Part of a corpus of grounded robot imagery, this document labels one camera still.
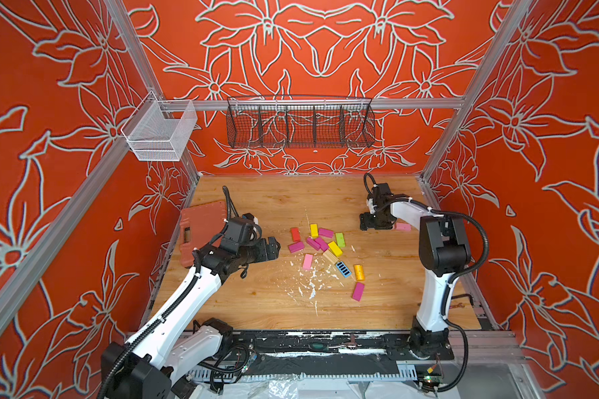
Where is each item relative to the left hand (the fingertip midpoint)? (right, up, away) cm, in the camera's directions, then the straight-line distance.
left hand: (269, 245), depth 78 cm
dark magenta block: (+19, -3, +17) cm, 26 cm away
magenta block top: (+21, +1, +22) cm, 30 cm away
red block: (+8, 0, +23) cm, 24 cm away
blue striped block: (+26, -11, +9) cm, 30 cm away
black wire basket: (+10, +46, +21) cm, 52 cm away
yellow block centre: (+24, -4, +15) cm, 29 cm away
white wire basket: (-44, +42, +14) cm, 62 cm away
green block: (+26, -1, +17) cm, 31 cm away
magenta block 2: (+16, -3, +16) cm, 23 cm away
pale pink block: (+13, -8, +12) cm, 19 cm away
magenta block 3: (+30, -18, +7) cm, 36 cm away
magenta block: (+9, -4, +17) cm, 19 cm away
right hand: (+40, +5, +23) cm, 46 cm away
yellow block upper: (+16, +1, +21) cm, 26 cm away
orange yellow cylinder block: (+32, -11, +9) cm, 35 cm away
